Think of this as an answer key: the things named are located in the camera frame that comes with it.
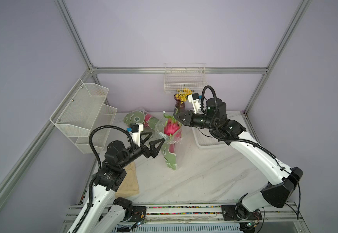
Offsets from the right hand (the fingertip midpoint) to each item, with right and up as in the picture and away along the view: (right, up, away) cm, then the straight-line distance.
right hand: (175, 118), depth 66 cm
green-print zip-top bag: (-1, -21, +9) cm, 23 cm away
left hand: (-9, -9, -1) cm, 13 cm away
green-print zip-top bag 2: (-23, +4, +39) cm, 45 cm away
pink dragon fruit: (-2, -3, +6) cm, 7 cm away
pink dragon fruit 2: (-2, -14, +4) cm, 15 cm away
